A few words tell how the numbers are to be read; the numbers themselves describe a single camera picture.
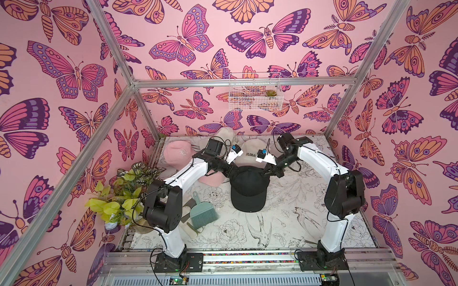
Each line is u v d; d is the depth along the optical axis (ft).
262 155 2.50
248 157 3.45
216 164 2.47
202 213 2.81
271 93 3.03
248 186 2.79
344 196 1.64
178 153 3.39
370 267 2.40
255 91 3.11
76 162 1.98
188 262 2.39
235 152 2.58
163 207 1.56
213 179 3.15
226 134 3.67
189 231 2.69
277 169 2.50
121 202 2.14
